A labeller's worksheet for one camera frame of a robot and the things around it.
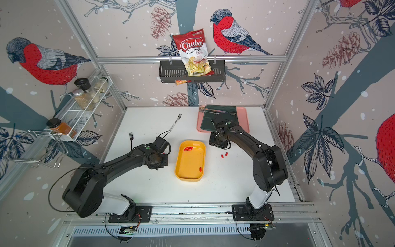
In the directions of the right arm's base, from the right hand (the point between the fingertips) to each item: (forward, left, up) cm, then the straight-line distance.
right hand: (211, 143), depth 89 cm
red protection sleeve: (+1, +15, -10) cm, 18 cm away
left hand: (-10, +26, -5) cm, 28 cm away
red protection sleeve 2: (-13, +6, -9) cm, 17 cm away
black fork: (+8, +55, -9) cm, 57 cm away
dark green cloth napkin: (+22, +3, -9) cm, 25 cm away
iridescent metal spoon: (+35, -7, -9) cm, 37 cm away
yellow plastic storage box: (-9, +13, -9) cm, 18 cm away
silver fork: (+27, +25, -9) cm, 38 cm away
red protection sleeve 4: (-2, -10, -10) cm, 14 cm away
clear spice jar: (+20, +63, +26) cm, 71 cm away
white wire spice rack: (-3, +65, +24) cm, 69 cm away
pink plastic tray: (+28, -24, -10) cm, 38 cm away
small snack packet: (+27, +20, +23) cm, 41 cm away
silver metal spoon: (+36, +7, -7) cm, 37 cm away
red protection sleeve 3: (-4, -7, -10) cm, 13 cm away
